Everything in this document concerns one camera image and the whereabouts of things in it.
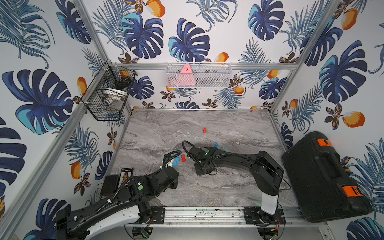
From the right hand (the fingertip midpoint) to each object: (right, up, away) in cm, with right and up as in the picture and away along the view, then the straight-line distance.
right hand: (201, 171), depth 87 cm
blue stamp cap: (-15, +5, +7) cm, 17 cm away
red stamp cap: (-11, +5, +6) cm, 13 cm away
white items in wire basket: (-50, +42, -4) cm, 65 cm away
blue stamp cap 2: (-16, +3, +5) cm, 17 cm away
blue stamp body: (+11, +14, +12) cm, 22 cm away
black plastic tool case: (+51, -1, -24) cm, 56 cm away
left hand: (-13, +3, -14) cm, 19 cm away
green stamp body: (+16, +11, +10) cm, 22 cm away
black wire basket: (-57, +57, +7) cm, 81 cm away
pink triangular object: (-9, +56, +2) cm, 57 cm away
